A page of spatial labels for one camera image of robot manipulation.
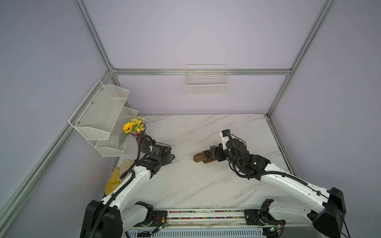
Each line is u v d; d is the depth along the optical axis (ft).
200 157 2.89
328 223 1.27
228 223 2.40
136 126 2.68
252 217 2.40
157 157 2.09
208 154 2.89
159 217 2.40
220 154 2.15
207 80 3.10
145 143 3.04
